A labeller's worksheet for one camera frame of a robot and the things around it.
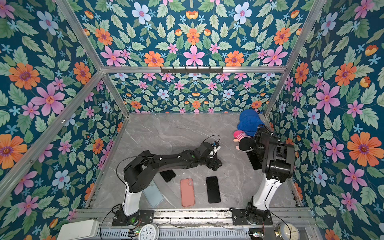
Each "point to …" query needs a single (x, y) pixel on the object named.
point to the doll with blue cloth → (249, 120)
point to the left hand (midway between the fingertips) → (221, 159)
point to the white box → (82, 230)
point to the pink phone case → (187, 192)
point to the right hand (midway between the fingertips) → (259, 158)
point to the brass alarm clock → (284, 230)
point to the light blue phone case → (153, 193)
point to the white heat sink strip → (181, 234)
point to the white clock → (149, 231)
